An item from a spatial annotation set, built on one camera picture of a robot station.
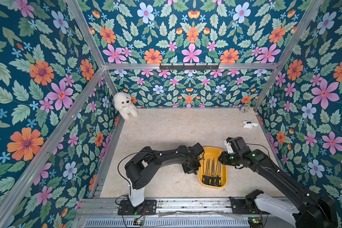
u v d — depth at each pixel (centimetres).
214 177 82
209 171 86
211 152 94
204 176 82
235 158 66
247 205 65
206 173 84
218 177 84
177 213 72
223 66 175
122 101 101
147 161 52
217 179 82
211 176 82
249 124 105
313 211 38
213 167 87
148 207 74
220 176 84
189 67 93
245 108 115
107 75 96
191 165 74
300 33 75
